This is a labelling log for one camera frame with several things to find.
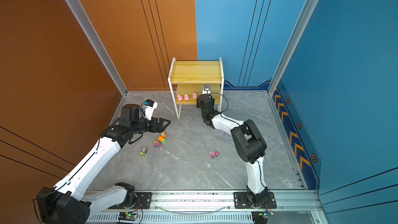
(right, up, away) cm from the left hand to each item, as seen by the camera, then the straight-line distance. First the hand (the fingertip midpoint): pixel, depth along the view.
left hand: (164, 119), depth 78 cm
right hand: (+19, +14, +18) cm, 30 cm away
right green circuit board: (+48, -42, -8) cm, 65 cm away
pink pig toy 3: (+15, +13, +16) cm, 25 cm away
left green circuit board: (-15, -44, -7) cm, 47 cm away
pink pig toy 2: (+10, +12, +15) cm, 22 cm away
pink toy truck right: (+26, -20, +8) cm, 34 cm away
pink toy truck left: (-8, -16, +12) cm, 21 cm away
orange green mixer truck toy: (-5, -14, +14) cm, 20 cm away
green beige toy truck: (-14, -19, +9) cm, 25 cm away
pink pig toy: (+5, +12, +15) cm, 19 cm away
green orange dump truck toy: (-5, -11, +16) cm, 20 cm away
